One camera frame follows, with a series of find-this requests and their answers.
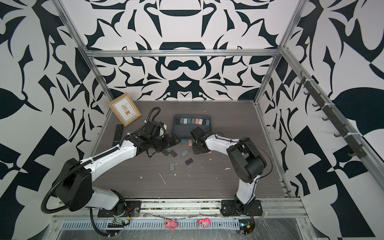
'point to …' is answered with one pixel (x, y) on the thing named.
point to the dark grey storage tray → (183, 124)
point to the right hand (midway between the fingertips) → (197, 147)
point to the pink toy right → (204, 223)
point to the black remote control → (118, 134)
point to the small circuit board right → (245, 225)
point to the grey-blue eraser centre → (184, 152)
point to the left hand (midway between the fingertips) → (175, 140)
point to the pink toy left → (171, 224)
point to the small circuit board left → (117, 223)
